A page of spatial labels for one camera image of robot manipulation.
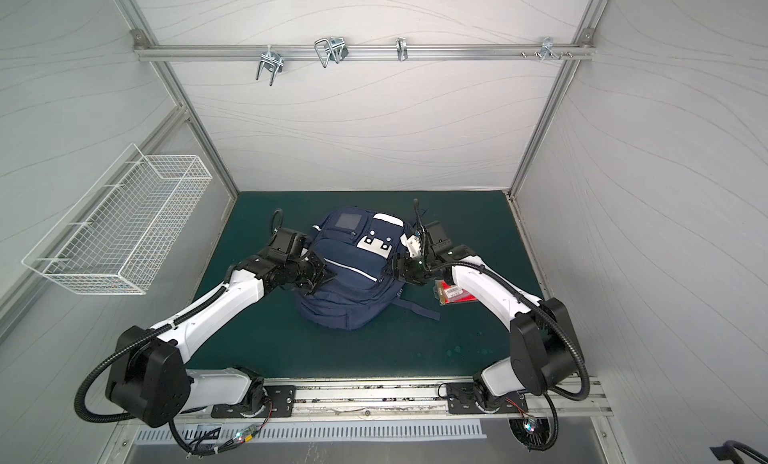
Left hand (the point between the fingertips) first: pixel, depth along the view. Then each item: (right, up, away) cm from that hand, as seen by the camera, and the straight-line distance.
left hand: (343, 267), depth 82 cm
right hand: (+14, 0, +1) cm, 14 cm away
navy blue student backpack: (+3, +5, +13) cm, 15 cm away
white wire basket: (-50, +11, -13) cm, 53 cm away
